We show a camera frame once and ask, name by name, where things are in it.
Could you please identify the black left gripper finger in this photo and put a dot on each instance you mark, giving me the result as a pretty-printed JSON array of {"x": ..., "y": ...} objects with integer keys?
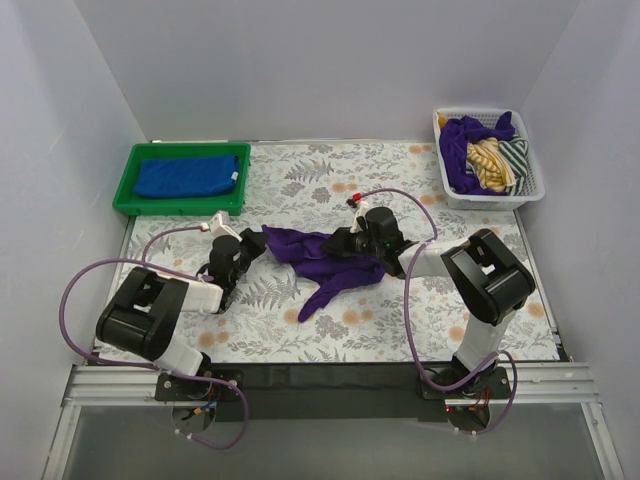
[
  {"x": 255, "y": 248},
  {"x": 251, "y": 237}
]

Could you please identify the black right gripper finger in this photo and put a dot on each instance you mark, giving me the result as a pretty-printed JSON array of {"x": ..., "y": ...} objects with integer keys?
[
  {"x": 341, "y": 238},
  {"x": 339, "y": 248}
]

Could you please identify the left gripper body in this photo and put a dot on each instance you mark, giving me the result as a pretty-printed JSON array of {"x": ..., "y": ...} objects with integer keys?
[{"x": 248, "y": 243}]

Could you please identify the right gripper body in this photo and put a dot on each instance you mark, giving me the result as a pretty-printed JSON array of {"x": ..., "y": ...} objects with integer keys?
[{"x": 347, "y": 241}]

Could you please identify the purple towel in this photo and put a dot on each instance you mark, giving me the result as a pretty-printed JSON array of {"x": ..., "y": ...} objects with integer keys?
[
  {"x": 303, "y": 252},
  {"x": 454, "y": 138}
]

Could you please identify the blue towel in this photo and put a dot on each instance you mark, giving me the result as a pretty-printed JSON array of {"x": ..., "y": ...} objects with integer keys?
[{"x": 188, "y": 177}]

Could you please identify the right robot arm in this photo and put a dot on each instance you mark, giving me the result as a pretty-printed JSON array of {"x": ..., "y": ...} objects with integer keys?
[{"x": 490, "y": 279}]

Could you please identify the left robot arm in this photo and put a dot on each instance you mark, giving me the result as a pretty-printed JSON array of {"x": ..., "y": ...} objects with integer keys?
[{"x": 142, "y": 316}]

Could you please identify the green plastic tray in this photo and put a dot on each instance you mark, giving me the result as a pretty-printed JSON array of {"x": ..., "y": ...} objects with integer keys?
[{"x": 126, "y": 202}]

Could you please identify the white plastic laundry basket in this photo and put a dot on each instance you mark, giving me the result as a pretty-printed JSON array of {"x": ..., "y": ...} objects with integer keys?
[{"x": 534, "y": 188}]

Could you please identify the yellow white striped towel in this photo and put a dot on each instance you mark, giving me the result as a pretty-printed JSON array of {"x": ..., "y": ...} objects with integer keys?
[{"x": 490, "y": 166}]

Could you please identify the green white striped towel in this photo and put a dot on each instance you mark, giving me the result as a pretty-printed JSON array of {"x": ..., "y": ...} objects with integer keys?
[{"x": 516, "y": 153}]

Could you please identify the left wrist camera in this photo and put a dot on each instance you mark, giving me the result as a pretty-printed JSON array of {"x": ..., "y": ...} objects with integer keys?
[{"x": 218, "y": 226}]

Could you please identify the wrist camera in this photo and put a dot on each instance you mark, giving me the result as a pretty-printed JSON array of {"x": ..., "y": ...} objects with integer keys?
[
  {"x": 360, "y": 207},
  {"x": 218, "y": 226}
]

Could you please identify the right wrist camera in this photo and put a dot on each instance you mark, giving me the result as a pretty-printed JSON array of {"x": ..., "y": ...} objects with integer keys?
[{"x": 360, "y": 207}]

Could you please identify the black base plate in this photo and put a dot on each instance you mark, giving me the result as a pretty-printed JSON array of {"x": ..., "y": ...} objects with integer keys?
[{"x": 325, "y": 395}]

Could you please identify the aluminium rail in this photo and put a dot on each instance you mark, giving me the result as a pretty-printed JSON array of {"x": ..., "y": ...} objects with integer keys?
[{"x": 538, "y": 382}]

